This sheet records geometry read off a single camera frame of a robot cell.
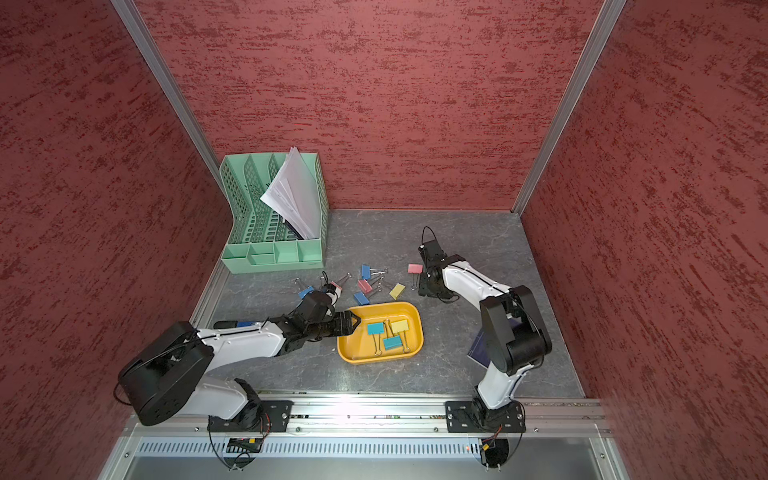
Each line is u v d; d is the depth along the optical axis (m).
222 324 0.92
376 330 0.88
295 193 0.99
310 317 0.69
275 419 0.74
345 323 0.79
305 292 0.97
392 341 0.87
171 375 0.43
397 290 0.96
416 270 1.03
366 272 1.00
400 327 0.89
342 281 1.00
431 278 0.69
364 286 0.97
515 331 0.47
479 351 0.85
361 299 0.95
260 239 1.11
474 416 0.67
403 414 0.76
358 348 0.85
